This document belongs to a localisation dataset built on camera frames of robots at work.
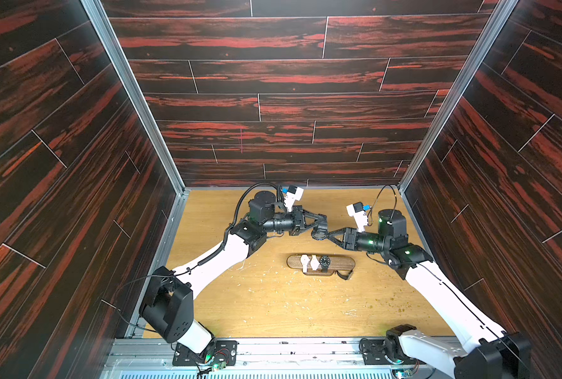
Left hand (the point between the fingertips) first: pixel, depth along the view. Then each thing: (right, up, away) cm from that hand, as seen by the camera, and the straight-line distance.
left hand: (323, 222), depth 68 cm
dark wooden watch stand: (+9, -16, +19) cm, 26 cm away
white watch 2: (0, -15, +17) cm, 23 cm away
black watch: (+4, -16, +17) cm, 24 cm away
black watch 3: (-1, -3, +1) cm, 3 cm away
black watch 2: (+12, -22, +22) cm, 33 cm away
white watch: (-3, -15, +18) cm, 24 cm away
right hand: (+4, -4, +8) cm, 10 cm away
